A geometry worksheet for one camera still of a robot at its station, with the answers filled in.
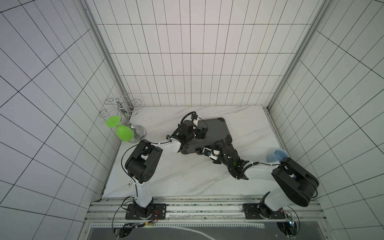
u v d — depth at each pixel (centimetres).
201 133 83
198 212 74
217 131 98
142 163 49
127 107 119
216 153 78
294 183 44
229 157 66
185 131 73
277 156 90
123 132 83
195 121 83
